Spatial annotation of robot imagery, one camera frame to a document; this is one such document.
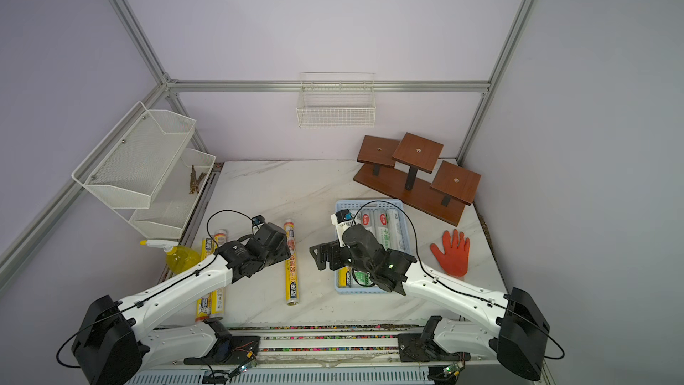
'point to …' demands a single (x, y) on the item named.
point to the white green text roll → (399, 233)
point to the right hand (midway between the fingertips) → (326, 249)
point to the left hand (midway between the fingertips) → (280, 252)
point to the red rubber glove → (454, 257)
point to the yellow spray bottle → (179, 258)
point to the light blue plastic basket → (386, 219)
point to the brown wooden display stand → (408, 170)
